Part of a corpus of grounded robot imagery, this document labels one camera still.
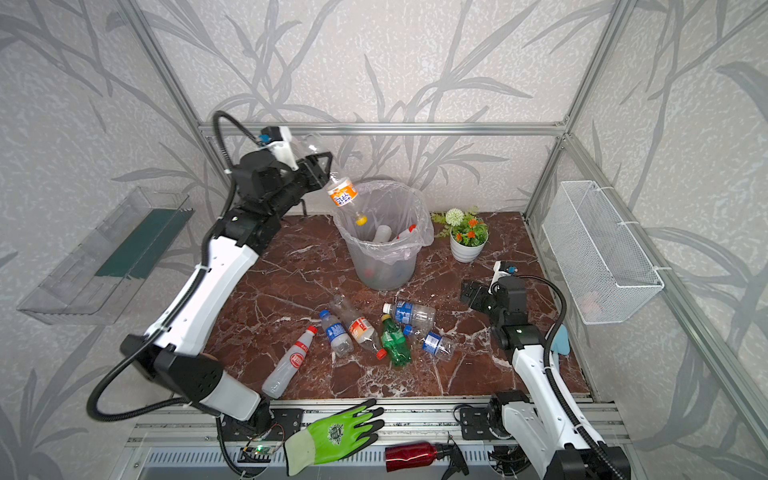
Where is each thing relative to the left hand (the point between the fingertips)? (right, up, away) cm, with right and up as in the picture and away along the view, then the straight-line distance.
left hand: (331, 146), depth 66 cm
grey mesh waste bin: (+9, -32, +25) cm, 41 cm away
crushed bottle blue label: (+26, -50, +16) cm, 59 cm away
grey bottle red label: (-15, -55, +13) cm, 58 cm away
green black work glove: (0, -69, +5) cm, 69 cm away
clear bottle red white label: (+5, -48, +19) cm, 51 cm away
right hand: (+37, -31, +18) cm, 51 cm away
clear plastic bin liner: (+11, -14, +36) cm, 40 cm away
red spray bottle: (+17, -70, 0) cm, 72 cm away
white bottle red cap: (+17, -19, +28) cm, 38 cm away
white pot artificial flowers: (+37, -19, +30) cm, 51 cm away
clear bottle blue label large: (+21, -45, +24) cm, 55 cm away
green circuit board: (-20, -73, +6) cm, 76 cm away
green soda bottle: (+14, -52, +18) cm, 57 cm away
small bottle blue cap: (-3, -48, +18) cm, 51 cm away
